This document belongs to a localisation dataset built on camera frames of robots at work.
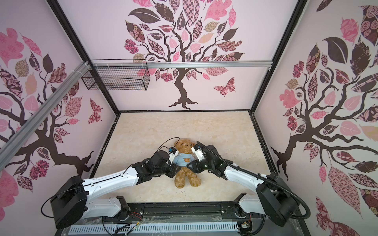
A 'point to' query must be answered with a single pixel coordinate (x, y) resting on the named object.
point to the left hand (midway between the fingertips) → (178, 169)
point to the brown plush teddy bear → (183, 174)
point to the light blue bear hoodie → (182, 160)
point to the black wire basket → (117, 78)
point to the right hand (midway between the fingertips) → (189, 163)
